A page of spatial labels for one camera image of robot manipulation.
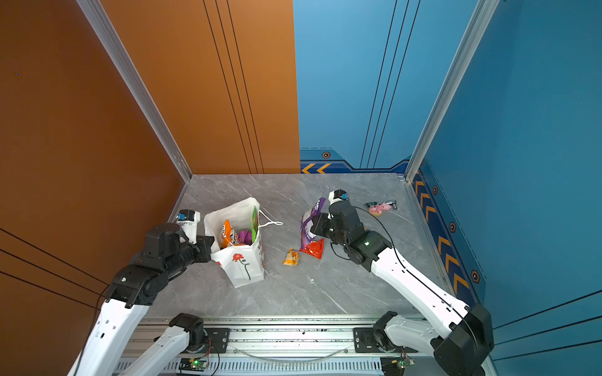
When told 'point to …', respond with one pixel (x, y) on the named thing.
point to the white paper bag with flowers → (241, 265)
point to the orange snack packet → (227, 234)
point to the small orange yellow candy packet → (291, 258)
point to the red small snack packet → (316, 247)
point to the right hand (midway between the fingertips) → (308, 218)
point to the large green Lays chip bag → (255, 224)
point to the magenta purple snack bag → (245, 236)
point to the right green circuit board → (402, 363)
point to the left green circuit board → (194, 364)
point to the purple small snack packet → (306, 233)
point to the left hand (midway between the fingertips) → (213, 235)
